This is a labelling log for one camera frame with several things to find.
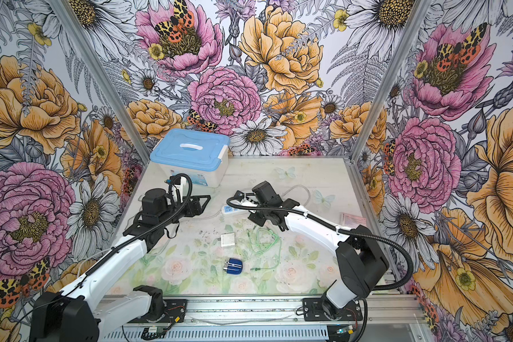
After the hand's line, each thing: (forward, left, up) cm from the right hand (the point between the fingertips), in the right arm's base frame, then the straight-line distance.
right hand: (253, 212), depth 86 cm
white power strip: (+7, +10, -9) cm, 15 cm away
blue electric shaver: (-18, +8, -9) cm, 21 cm away
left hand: (+1, +19, +6) cm, 20 cm away
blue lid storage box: (+28, +23, +5) cm, 37 cm away
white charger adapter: (-7, +11, -8) cm, 15 cm away
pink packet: (0, -42, -10) cm, 43 cm away
